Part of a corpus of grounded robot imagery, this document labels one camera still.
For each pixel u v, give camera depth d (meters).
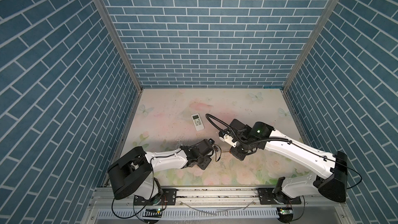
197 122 0.99
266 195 0.74
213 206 0.72
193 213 0.74
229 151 0.65
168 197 0.74
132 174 0.43
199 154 0.66
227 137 0.67
